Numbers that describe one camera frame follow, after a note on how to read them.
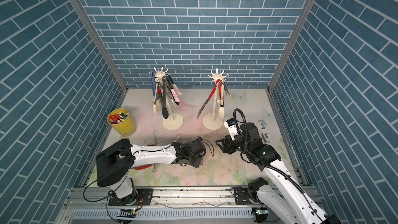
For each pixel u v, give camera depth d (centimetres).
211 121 102
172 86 78
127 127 87
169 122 102
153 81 71
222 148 67
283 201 54
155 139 93
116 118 89
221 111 79
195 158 76
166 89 75
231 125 65
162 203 73
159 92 76
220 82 69
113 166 44
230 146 64
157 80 71
